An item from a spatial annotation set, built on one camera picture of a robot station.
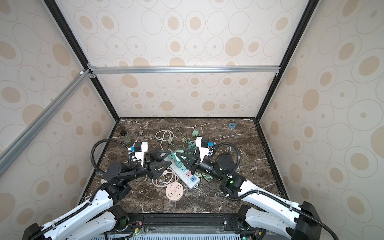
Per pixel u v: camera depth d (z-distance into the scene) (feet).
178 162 1.98
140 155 1.81
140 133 3.59
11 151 1.69
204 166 1.83
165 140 3.47
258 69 2.95
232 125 3.75
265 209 1.55
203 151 1.77
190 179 2.80
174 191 2.67
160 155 2.12
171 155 1.94
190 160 1.83
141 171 1.85
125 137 3.29
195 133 3.58
